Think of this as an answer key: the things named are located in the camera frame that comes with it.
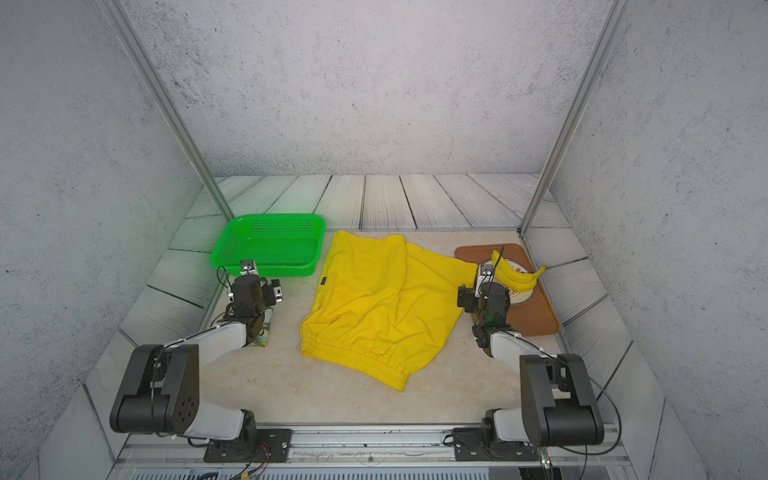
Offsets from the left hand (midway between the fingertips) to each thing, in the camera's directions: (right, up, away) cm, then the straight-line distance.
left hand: (262, 282), depth 92 cm
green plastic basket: (-3, +12, +24) cm, 26 cm away
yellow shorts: (+37, -8, +4) cm, 38 cm away
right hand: (+67, 0, -2) cm, 67 cm away
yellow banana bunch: (+82, 0, +6) cm, 82 cm away
